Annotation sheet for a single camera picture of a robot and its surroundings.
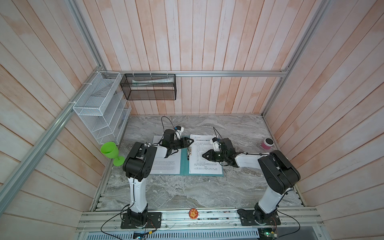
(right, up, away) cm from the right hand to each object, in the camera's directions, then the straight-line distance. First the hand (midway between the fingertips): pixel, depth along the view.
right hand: (203, 155), depth 93 cm
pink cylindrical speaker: (+44, +7, +4) cm, 45 cm away
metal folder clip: (-9, +1, +3) cm, 10 cm away
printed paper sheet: (-21, -6, -1) cm, 22 cm away
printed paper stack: (-3, -5, -1) cm, 6 cm away
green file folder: (-12, -7, -1) cm, 14 cm away
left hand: (-7, +8, +4) cm, 11 cm away
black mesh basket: (-36, +46, +5) cm, 58 cm away
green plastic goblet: (-54, +5, -10) cm, 55 cm away
